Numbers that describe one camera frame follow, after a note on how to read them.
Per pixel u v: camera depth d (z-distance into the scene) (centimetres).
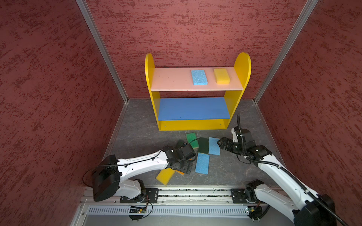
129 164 45
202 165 83
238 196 74
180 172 70
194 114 92
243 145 61
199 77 74
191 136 97
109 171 47
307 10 72
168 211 77
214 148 91
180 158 60
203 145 92
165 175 79
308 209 38
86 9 72
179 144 94
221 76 74
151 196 74
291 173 86
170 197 76
